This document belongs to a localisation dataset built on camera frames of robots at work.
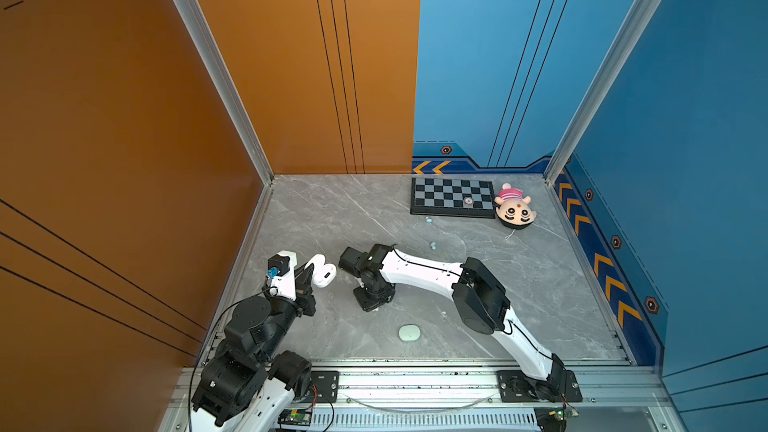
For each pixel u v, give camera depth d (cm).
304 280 64
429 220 105
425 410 70
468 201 108
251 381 45
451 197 109
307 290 56
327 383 74
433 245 99
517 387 72
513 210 99
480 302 54
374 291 75
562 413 70
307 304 57
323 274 65
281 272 52
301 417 71
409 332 80
